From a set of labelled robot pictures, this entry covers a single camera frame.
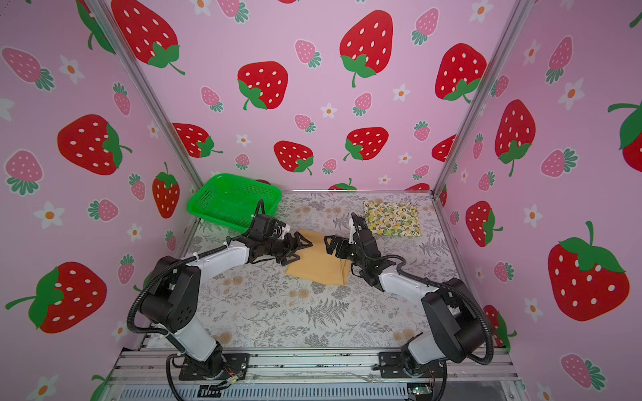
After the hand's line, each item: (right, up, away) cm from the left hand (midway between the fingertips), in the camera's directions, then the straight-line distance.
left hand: (309, 250), depth 88 cm
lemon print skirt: (+35, +11, +21) cm, 42 cm away
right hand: (+7, +3, -2) cm, 8 cm away
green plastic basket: (-39, +19, +28) cm, 51 cm away
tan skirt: (+2, -5, +4) cm, 7 cm away
